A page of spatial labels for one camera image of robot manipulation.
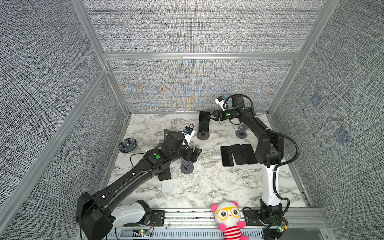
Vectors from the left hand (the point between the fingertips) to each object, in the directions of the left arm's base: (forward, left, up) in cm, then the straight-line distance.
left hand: (194, 147), depth 75 cm
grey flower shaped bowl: (+16, +42, -19) cm, 49 cm away
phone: (+8, -30, -23) cm, 38 cm away
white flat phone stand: (-11, +16, -22) cm, 29 cm away
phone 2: (+23, -8, -7) cm, 26 cm away
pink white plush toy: (-28, -14, -14) cm, 34 cm away
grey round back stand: (+22, -36, -20) cm, 47 cm away
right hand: (+27, -13, -5) cm, 30 cm away
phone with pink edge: (-2, +18, -26) cm, 32 cm away
